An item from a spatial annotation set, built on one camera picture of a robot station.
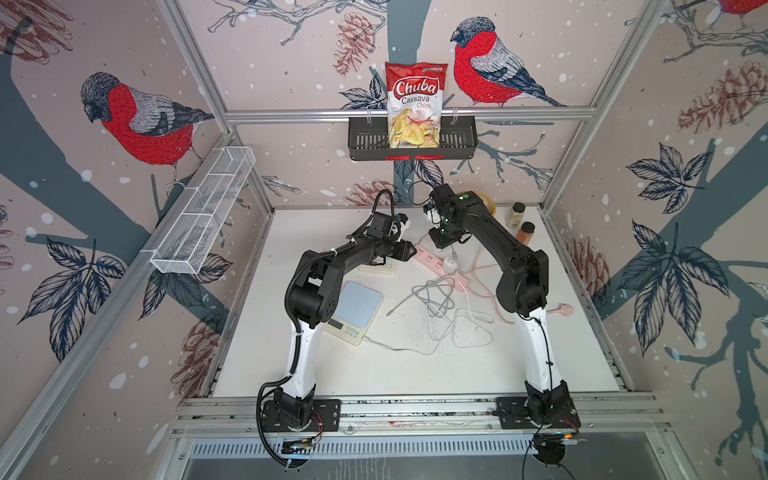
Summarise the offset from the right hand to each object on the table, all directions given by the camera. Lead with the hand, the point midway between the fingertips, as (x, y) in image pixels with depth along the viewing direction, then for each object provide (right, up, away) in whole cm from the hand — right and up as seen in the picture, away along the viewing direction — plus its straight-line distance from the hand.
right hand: (438, 240), depth 97 cm
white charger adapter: (+3, -8, -4) cm, 9 cm away
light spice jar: (+31, +9, +12) cm, 35 cm away
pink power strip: (-1, -7, +3) cm, 8 cm away
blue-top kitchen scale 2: (-17, -10, +3) cm, 19 cm away
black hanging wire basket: (-23, +33, -3) cm, 40 cm away
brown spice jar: (+32, +2, +6) cm, 32 cm away
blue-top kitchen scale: (-27, -23, -7) cm, 36 cm away
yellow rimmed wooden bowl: (+23, +14, +19) cm, 33 cm away
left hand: (-8, -1, +3) cm, 8 cm away
